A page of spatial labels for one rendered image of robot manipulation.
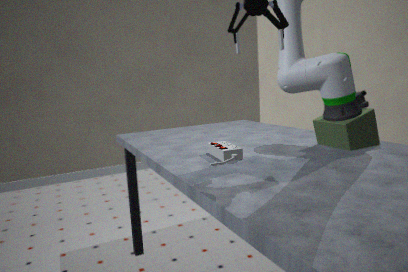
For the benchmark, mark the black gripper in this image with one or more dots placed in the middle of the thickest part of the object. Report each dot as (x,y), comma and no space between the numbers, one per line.
(259,7)

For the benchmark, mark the white power strip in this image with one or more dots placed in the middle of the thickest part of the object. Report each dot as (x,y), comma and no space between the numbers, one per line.
(225,152)

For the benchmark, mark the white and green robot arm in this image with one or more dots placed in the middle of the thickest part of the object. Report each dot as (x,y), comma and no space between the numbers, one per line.
(331,74)

